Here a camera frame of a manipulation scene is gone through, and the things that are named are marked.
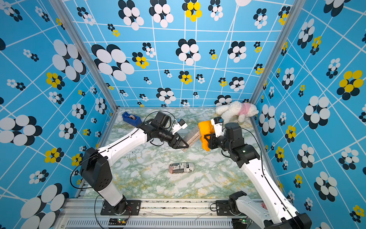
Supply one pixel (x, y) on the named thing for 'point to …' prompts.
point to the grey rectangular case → (190, 135)
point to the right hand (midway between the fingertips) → (208, 135)
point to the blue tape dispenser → (131, 119)
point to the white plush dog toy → (241, 109)
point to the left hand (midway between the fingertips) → (187, 143)
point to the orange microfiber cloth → (205, 128)
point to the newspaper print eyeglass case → (180, 167)
